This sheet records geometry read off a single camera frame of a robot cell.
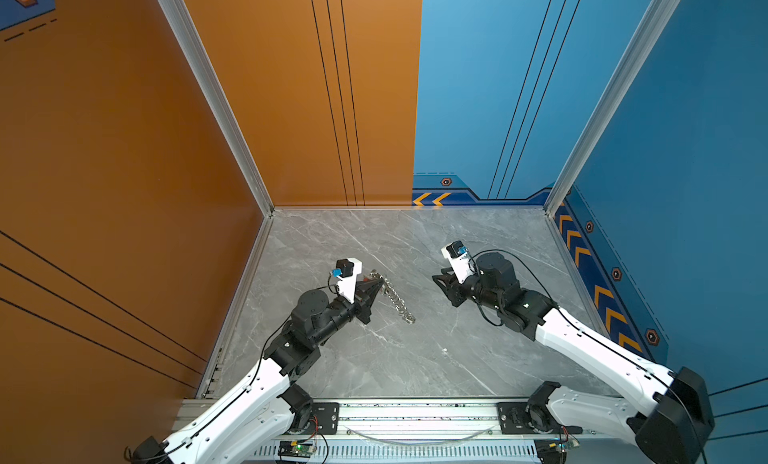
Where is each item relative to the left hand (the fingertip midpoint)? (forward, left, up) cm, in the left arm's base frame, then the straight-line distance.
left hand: (381, 279), depth 70 cm
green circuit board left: (-31, +22, -29) cm, 48 cm away
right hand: (+5, -14, -5) cm, 16 cm away
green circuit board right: (-30, -42, -26) cm, 58 cm away
